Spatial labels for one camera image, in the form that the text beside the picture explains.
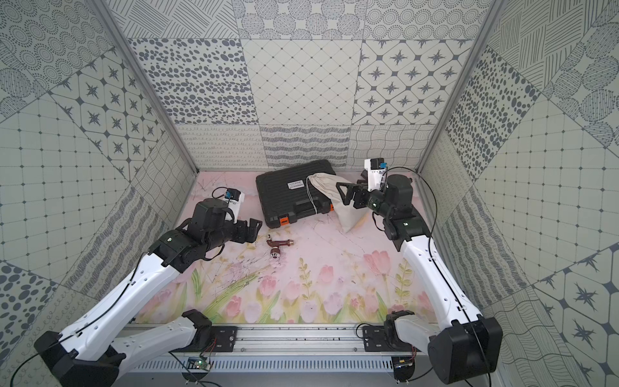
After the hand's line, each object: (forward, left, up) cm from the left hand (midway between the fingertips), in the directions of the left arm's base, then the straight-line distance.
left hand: (245, 214), depth 73 cm
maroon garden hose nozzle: (-1, -6, -23) cm, 24 cm away
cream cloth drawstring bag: (+14, -34, -19) cm, 42 cm away
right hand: (+8, -32, +5) cm, 34 cm away
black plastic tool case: (+23, -7, -17) cm, 29 cm away
